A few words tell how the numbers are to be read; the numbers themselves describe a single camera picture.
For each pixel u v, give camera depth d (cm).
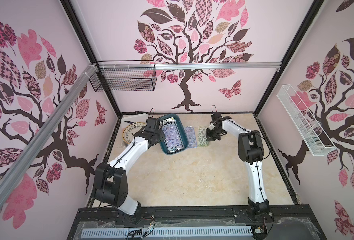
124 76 95
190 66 94
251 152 62
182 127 88
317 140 65
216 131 91
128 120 117
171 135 90
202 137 106
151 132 67
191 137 106
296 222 73
